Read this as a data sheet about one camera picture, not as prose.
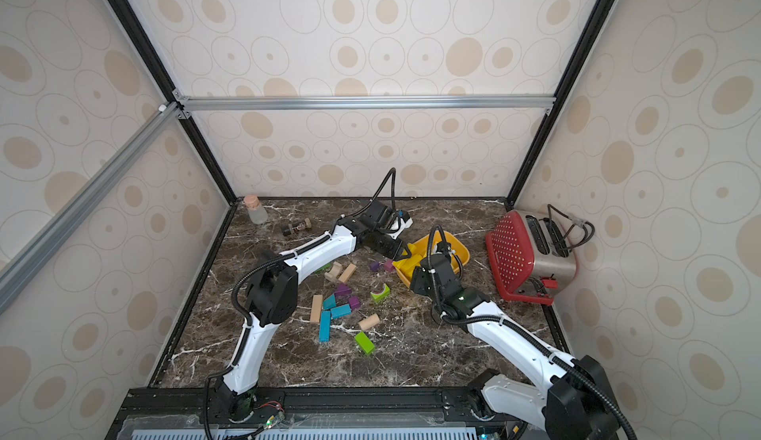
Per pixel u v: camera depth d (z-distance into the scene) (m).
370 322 0.86
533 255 0.82
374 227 0.76
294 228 1.07
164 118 0.84
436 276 0.60
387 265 0.99
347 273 0.98
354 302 0.90
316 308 0.89
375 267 0.99
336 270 0.97
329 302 0.90
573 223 0.84
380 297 0.92
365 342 0.83
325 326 0.87
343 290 0.94
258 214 1.12
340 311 0.90
